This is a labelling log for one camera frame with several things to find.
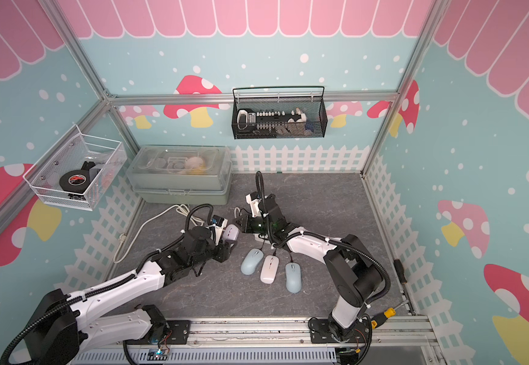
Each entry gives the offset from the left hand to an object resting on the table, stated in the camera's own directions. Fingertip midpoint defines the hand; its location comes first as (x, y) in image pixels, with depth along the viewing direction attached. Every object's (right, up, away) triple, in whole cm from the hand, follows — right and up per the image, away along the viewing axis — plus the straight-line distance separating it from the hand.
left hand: (230, 244), depth 82 cm
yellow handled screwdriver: (+53, -24, -6) cm, 58 cm away
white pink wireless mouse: (+15, -11, +4) cm, 19 cm away
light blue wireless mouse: (+7, -7, +5) cm, 12 cm away
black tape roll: (-47, +22, -11) cm, 53 cm away
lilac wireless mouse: (0, +5, -1) cm, 5 cm away
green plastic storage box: (-22, +27, +18) cm, 39 cm away
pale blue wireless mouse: (+23, -15, +1) cm, 28 cm away
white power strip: (+13, +3, -9) cm, 16 cm away
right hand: (+1, +8, +1) cm, 8 cm away
